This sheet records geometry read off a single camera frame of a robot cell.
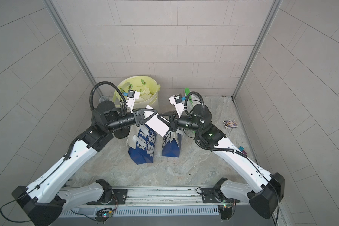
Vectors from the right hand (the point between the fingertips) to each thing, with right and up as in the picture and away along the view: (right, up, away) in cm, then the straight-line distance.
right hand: (159, 119), depth 59 cm
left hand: (0, +3, 0) cm, 3 cm away
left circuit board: (-27, -46, +7) cm, 53 cm away
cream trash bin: (-7, +9, +23) cm, 26 cm away
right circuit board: (+32, -46, +9) cm, 57 cm away
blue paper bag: (-11, -14, +16) cm, 24 cm away
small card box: (+46, -7, +40) cm, 61 cm away
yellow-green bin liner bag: (-19, +21, +35) cm, 45 cm away
